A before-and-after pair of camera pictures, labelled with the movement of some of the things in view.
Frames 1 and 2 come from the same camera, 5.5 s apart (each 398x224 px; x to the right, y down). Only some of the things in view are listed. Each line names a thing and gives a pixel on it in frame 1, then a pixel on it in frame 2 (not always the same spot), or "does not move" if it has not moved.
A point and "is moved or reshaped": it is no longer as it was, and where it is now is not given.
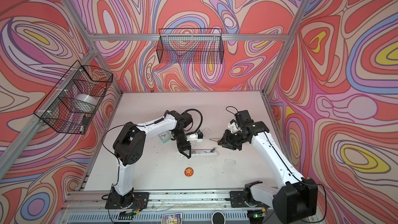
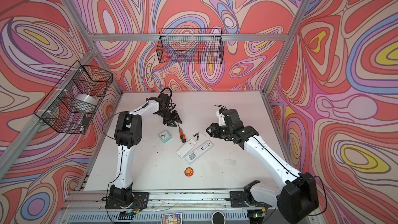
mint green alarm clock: (165, 136) does not move
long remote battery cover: (228, 162) does not move
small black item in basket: (85, 120) does not move
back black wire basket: (193, 45) does not move
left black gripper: (185, 147) to (174, 117)
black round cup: (218, 218) does not move
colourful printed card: (175, 218) does not move
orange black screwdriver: (218, 141) is moved or reshaped
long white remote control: (203, 153) is moved or reshaped
